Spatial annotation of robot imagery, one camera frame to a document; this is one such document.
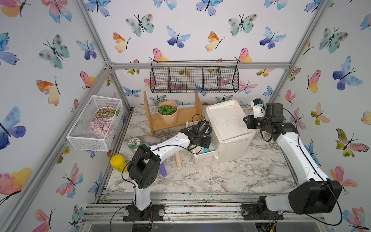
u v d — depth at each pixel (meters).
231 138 0.73
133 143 0.91
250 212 0.72
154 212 0.73
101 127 0.63
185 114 1.07
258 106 0.69
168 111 0.92
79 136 0.62
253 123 0.70
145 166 0.47
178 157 0.91
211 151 0.83
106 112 0.71
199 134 0.68
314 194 0.40
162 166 0.89
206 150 0.85
